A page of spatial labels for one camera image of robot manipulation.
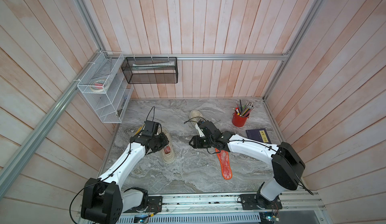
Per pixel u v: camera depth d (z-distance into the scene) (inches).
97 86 28.6
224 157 34.7
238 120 40.0
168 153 33.0
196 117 41.3
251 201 28.7
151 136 25.4
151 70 38.0
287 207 28.7
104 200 15.5
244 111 38.2
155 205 28.8
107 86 28.9
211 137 25.5
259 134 38.5
